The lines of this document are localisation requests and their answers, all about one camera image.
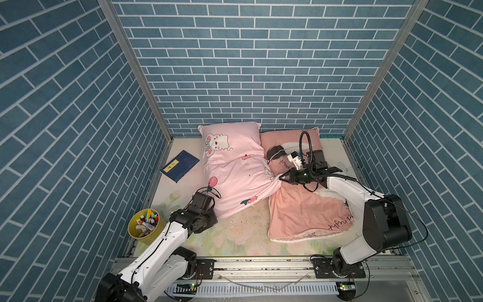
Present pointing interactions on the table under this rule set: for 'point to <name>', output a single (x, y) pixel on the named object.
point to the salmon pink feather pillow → (295, 212)
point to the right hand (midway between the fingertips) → (282, 178)
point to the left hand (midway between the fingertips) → (218, 219)
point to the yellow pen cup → (146, 226)
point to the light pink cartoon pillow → (236, 165)
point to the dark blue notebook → (177, 167)
